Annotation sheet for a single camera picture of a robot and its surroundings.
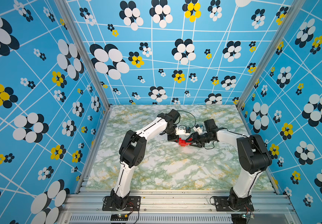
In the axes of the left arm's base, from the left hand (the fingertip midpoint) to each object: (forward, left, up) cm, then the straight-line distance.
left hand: (178, 136), depth 93 cm
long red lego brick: (-3, -3, -4) cm, 6 cm away
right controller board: (-44, -29, -8) cm, 53 cm away
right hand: (-3, -8, -2) cm, 9 cm away
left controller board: (-44, +33, -10) cm, 56 cm away
